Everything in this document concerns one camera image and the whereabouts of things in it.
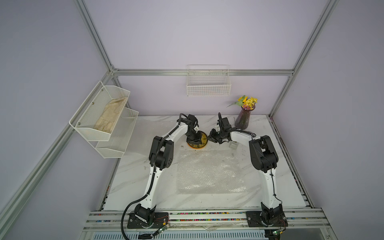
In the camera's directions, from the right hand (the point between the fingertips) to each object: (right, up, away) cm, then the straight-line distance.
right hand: (203, 138), depth 102 cm
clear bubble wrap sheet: (+3, -19, -13) cm, 23 cm away
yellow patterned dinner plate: (+1, -1, +2) cm, 2 cm away
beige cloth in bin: (-52, +11, -25) cm, 59 cm away
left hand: (-2, -4, -2) cm, 5 cm away
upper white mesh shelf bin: (-57, +12, -26) cm, 64 cm away
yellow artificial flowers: (+28, +23, -7) cm, 37 cm away
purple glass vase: (+29, +14, +4) cm, 32 cm away
